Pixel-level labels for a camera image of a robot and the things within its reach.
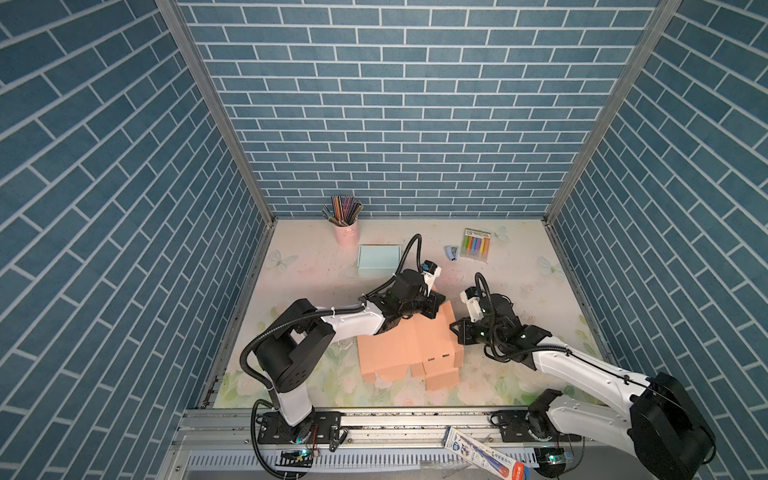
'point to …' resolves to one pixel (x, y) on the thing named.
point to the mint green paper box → (378, 259)
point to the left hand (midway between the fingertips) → (446, 300)
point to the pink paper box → (424, 344)
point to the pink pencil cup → (347, 236)
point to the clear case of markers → (476, 245)
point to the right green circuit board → (551, 460)
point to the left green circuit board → (298, 458)
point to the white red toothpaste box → (485, 456)
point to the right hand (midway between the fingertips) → (447, 324)
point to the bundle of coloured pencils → (342, 210)
